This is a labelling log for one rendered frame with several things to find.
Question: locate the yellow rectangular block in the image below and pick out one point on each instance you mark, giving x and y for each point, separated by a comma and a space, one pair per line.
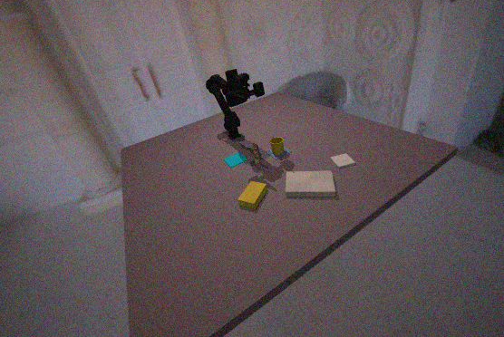
252, 195

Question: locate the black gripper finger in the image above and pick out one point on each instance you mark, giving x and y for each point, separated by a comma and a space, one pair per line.
259, 90
237, 99

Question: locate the beige flat rectangular slab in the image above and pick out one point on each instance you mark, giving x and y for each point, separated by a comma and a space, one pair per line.
342, 161

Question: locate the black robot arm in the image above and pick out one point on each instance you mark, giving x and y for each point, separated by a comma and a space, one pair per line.
214, 83

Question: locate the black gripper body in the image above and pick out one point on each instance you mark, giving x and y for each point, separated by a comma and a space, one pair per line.
245, 92

